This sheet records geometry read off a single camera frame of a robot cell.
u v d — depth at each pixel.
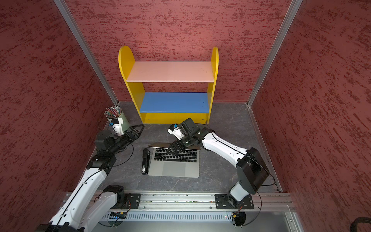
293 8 0.71
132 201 0.74
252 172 0.43
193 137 0.62
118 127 0.68
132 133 0.65
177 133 0.73
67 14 0.73
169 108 0.96
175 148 0.69
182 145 0.71
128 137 0.66
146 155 0.86
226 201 0.74
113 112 0.97
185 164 0.87
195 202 0.76
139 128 0.70
